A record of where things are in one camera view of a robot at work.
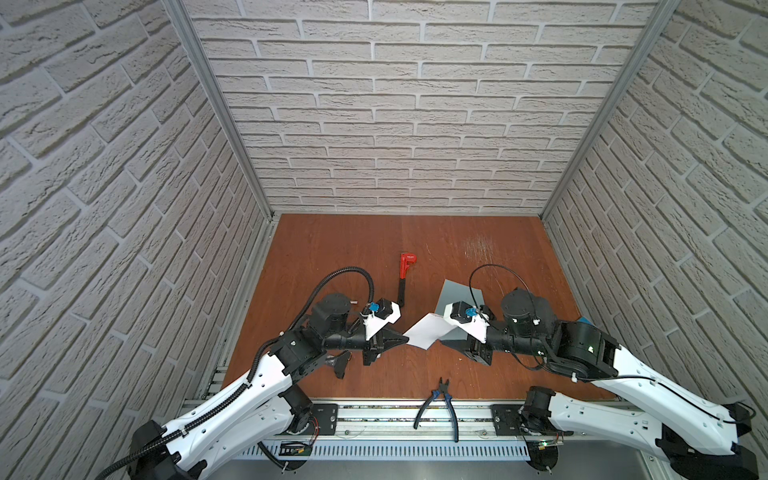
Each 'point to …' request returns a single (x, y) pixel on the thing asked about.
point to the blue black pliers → (442, 389)
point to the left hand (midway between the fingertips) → (406, 335)
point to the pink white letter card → (428, 330)
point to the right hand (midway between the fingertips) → (449, 327)
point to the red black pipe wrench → (405, 259)
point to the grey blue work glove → (585, 320)
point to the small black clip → (340, 362)
